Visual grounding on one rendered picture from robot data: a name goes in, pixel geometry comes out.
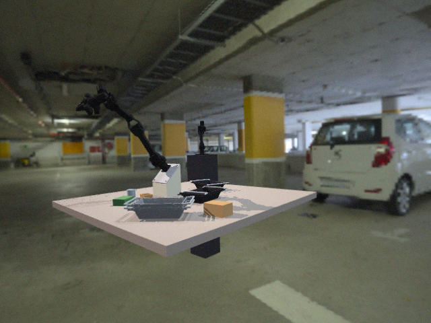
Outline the green rectangular block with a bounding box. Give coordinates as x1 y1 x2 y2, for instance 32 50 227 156
112 196 135 206

